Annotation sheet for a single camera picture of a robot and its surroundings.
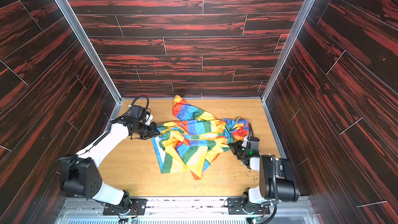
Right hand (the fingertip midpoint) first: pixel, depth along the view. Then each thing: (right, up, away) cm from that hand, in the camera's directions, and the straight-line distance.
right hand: (231, 142), depth 94 cm
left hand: (-41, +7, -8) cm, 42 cm away
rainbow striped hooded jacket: (-22, +2, +2) cm, 22 cm away
